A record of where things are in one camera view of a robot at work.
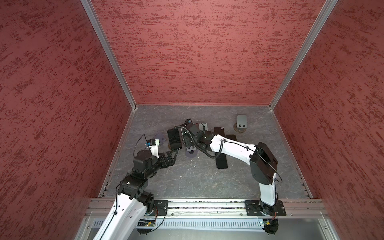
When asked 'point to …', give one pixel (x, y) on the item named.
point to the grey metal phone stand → (201, 125)
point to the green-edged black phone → (231, 136)
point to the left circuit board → (146, 222)
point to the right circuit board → (271, 226)
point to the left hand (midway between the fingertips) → (171, 156)
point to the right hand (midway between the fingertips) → (187, 140)
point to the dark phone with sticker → (219, 130)
